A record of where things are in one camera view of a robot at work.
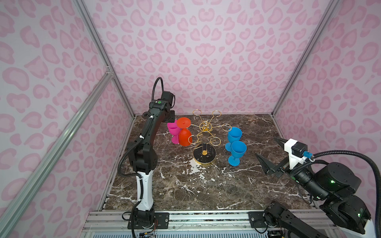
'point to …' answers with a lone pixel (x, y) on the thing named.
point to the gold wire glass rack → (205, 150)
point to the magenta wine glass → (174, 130)
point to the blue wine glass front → (238, 149)
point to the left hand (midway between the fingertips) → (168, 117)
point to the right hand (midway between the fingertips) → (264, 147)
